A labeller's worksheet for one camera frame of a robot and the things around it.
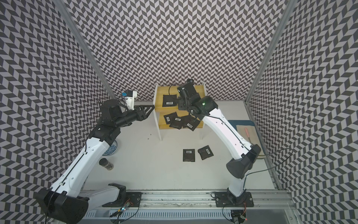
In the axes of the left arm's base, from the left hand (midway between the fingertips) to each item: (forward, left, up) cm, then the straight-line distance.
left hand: (152, 108), depth 69 cm
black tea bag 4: (+5, -20, -19) cm, 28 cm away
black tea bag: (+8, -8, -2) cm, 11 cm away
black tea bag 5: (-10, -19, -34) cm, 40 cm away
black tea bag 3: (+4, -11, -18) cm, 21 cm away
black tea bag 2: (+8, -6, -18) cm, 21 cm away
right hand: (+5, -17, -2) cm, 17 cm away
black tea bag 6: (-8, -29, -36) cm, 47 cm away
